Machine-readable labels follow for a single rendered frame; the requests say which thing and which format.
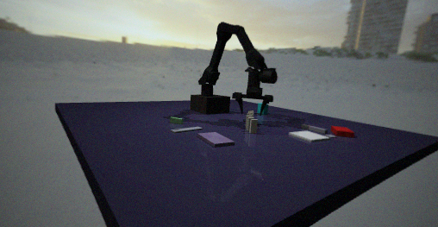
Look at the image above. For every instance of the white flat rectangular block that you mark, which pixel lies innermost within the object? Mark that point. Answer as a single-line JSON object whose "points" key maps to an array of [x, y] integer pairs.
{"points": [[309, 136]]}

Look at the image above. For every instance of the teal block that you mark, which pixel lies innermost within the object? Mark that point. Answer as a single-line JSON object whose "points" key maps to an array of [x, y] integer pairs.
{"points": [[264, 112]]}

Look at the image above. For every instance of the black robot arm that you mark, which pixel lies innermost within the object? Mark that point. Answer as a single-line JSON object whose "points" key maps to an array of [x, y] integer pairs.
{"points": [[254, 59]]}

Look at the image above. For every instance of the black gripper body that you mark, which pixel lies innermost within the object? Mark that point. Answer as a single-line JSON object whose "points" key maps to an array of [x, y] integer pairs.
{"points": [[239, 95]]}

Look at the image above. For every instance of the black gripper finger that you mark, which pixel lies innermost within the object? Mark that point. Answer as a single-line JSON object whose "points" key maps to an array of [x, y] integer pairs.
{"points": [[240, 104], [263, 106]]}

